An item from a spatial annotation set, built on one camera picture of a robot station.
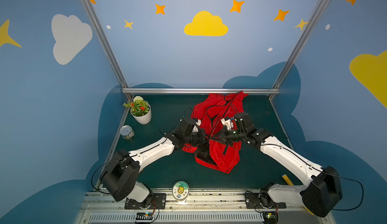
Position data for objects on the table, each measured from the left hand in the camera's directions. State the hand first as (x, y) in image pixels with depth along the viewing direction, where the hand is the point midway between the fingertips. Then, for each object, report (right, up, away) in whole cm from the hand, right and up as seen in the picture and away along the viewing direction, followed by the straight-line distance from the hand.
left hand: (212, 136), depth 80 cm
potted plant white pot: (-44, +14, +13) cm, 48 cm away
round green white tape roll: (-16, -25, -9) cm, 31 cm away
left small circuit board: (-35, -39, -7) cm, 53 cm away
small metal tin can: (-53, 0, +14) cm, 55 cm away
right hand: (-1, +1, -5) cm, 5 cm away
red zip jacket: (+1, -9, +2) cm, 9 cm away
